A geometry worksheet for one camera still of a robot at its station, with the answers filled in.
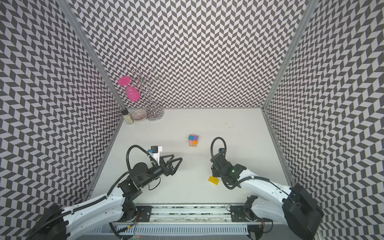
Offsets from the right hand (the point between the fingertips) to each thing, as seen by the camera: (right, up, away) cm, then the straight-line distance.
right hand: (217, 171), depth 84 cm
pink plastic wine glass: (-60, +50, +23) cm, 82 cm away
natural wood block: (-16, +14, +13) cm, 25 cm away
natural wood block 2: (-13, +13, +12) cm, 22 cm away
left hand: (-21, +10, -10) cm, 25 cm away
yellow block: (-2, -4, -2) cm, 5 cm away
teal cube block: (-16, +18, +11) cm, 27 cm away
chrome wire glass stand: (-45, +35, +31) cm, 65 cm away
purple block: (-13, +18, +12) cm, 25 cm away
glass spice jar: (-62, +32, +20) cm, 72 cm away
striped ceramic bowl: (-56, +34, +28) cm, 71 cm away
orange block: (-13, +15, +12) cm, 23 cm away
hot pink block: (-17, +16, +13) cm, 26 cm away
